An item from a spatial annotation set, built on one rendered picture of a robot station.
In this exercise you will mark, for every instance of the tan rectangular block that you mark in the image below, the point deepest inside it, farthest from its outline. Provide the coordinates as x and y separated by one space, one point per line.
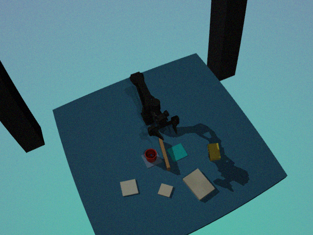
198 184

